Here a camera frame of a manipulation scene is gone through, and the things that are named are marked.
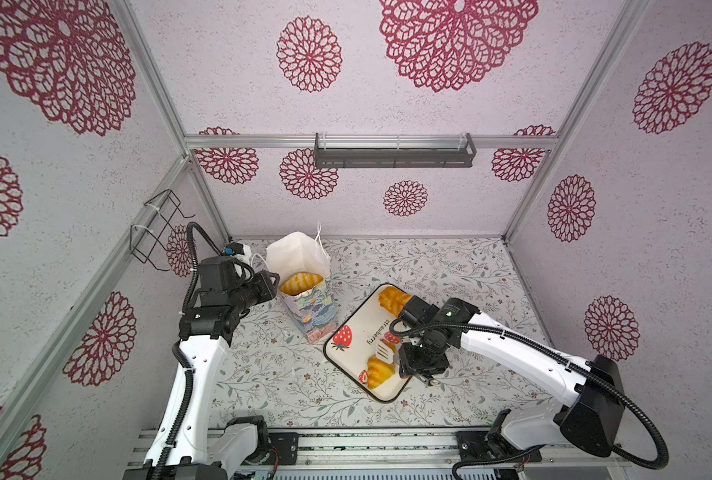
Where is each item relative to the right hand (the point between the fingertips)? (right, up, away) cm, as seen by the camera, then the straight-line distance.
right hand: (405, 370), depth 73 cm
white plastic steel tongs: (-5, +3, +7) cm, 9 cm away
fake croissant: (-29, +21, +18) cm, 40 cm away
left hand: (-33, +21, +2) cm, 39 cm away
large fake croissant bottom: (-6, -3, +9) cm, 11 cm away
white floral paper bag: (-29, +26, +22) cm, 45 cm away
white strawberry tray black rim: (-14, +1, +19) cm, 23 cm away
